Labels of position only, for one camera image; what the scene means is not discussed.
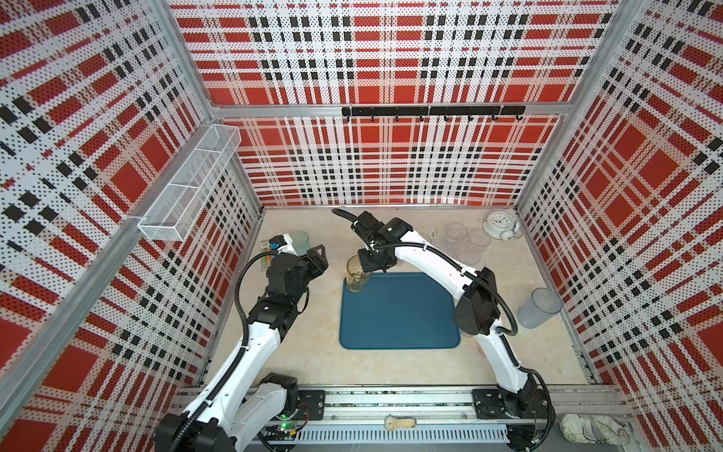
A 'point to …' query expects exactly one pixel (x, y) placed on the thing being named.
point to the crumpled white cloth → (593, 429)
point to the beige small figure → (392, 423)
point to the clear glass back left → (457, 231)
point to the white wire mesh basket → (175, 206)
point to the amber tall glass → (356, 277)
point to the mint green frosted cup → (301, 241)
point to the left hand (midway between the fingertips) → (322, 250)
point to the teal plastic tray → (397, 311)
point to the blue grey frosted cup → (539, 308)
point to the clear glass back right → (479, 237)
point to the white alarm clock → (499, 224)
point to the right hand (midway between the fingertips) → (373, 264)
